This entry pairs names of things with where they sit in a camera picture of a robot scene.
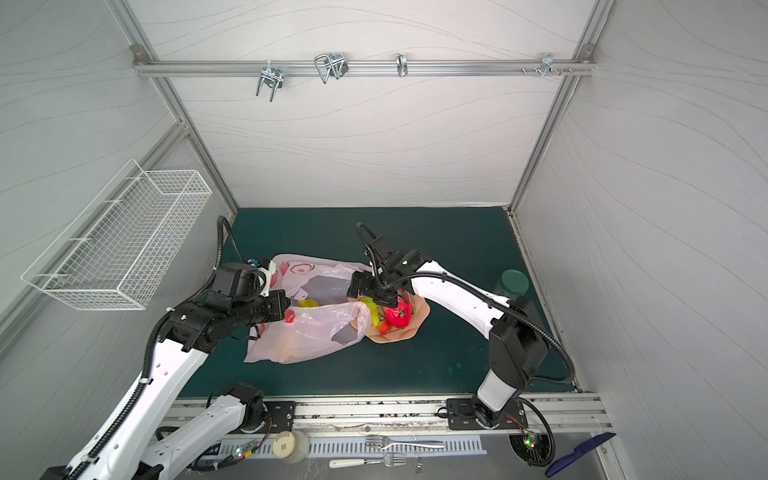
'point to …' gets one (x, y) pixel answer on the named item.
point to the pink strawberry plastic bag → (326, 317)
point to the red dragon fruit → (400, 316)
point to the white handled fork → (391, 459)
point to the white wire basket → (117, 250)
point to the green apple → (307, 303)
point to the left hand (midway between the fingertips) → (295, 296)
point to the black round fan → (532, 448)
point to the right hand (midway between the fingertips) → (362, 290)
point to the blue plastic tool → (579, 451)
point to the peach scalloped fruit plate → (421, 310)
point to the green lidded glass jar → (512, 285)
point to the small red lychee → (384, 328)
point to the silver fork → (382, 441)
